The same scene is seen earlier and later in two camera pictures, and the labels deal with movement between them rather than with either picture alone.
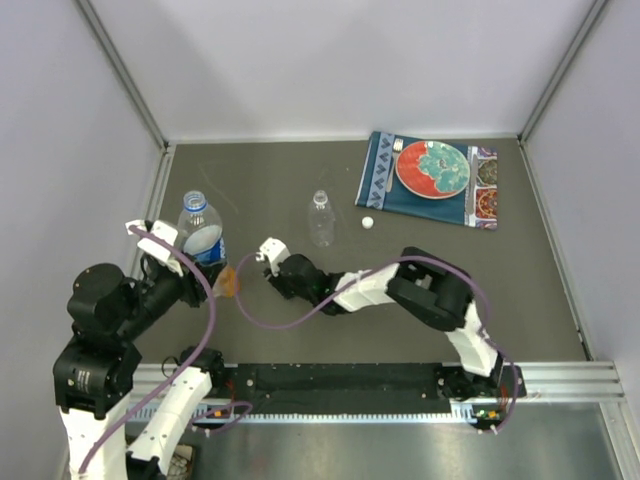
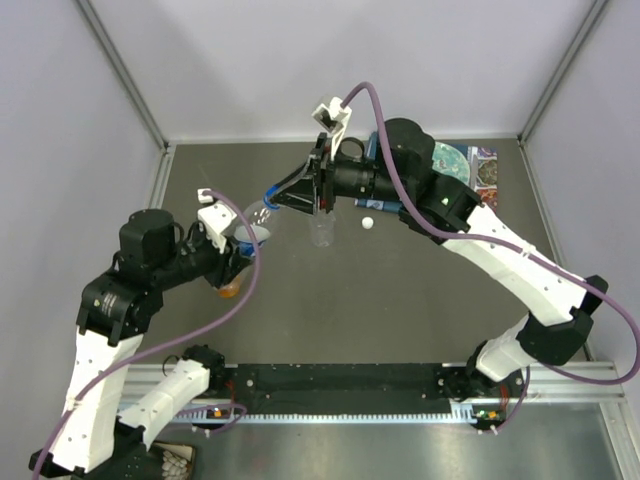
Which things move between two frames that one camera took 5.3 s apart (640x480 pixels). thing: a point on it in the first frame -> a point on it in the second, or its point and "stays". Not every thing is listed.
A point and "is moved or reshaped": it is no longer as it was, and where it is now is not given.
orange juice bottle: (226, 283) stays
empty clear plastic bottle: (321, 220) stays
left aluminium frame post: (122, 73) stays
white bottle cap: (367, 222) stays
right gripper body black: (286, 288) -> (325, 174)
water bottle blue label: (201, 230) is moved or reshaped
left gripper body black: (187, 286) -> (224, 261)
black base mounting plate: (361, 388) stays
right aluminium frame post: (589, 25) stays
